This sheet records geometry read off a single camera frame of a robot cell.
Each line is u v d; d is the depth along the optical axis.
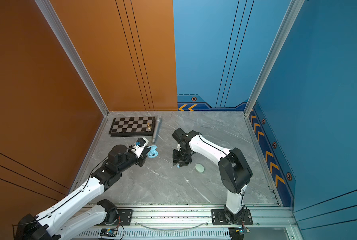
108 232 0.72
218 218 0.72
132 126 1.07
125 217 0.73
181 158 0.73
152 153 0.78
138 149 0.66
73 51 0.85
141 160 0.68
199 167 0.89
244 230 0.69
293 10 0.70
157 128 1.08
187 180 0.86
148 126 1.05
